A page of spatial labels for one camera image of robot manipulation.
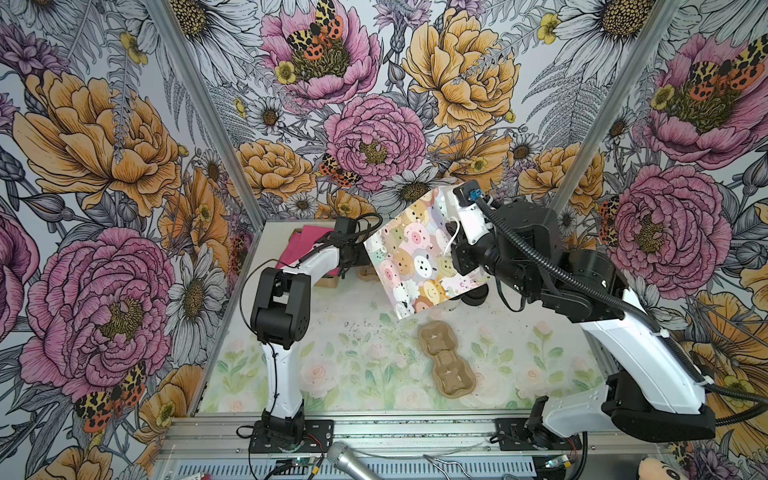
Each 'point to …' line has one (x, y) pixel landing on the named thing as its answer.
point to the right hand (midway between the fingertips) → (451, 236)
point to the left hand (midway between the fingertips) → (363, 263)
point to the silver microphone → (344, 458)
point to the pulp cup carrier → (454, 375)
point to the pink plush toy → (660, 466)
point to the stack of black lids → (474, 297)
